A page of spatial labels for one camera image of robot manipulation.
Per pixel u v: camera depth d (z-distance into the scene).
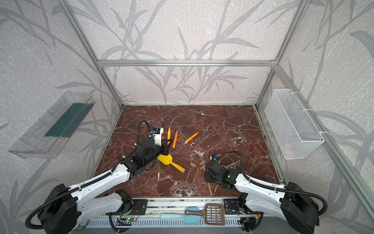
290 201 0.41
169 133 0.79
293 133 0.63
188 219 0.71
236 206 0.74
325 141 0.58
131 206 0.69
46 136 0.64
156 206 0.75
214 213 0.73
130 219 0.70
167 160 0.90
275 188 0.45
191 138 1.01
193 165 0.89
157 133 0.69
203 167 0.87
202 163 0.89
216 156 0.76
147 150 0.61
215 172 0.64
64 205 0.39
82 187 0.44
